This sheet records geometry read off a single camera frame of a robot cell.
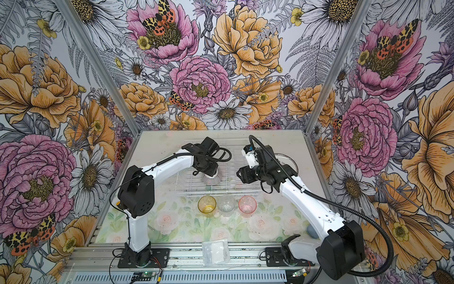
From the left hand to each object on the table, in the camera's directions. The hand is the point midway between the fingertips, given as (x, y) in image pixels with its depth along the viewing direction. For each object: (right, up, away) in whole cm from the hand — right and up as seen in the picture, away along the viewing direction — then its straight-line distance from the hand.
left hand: (208, 174), depth 92 cm
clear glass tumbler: (+9, -15, -2) cm, 18 cm away
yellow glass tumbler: (0, -14, -4) cm, 15 cm away
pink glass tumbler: (+20, -15, -4) cm, 25 cm away
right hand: (+17, +1, -12) cm, 21 cm away
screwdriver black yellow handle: (-43, -14, -4) cm, 46 cm away
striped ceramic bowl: (+2, -3, 0) cm, 4 cm away
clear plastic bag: (+5, -32, -14) cm, 35 cm away
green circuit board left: (-23, -37, -20) cm, 49 cm away
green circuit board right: (+40, -36, -20) cm, 57 cm away
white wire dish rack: (-10, -6, +3) cm, 12 cm away
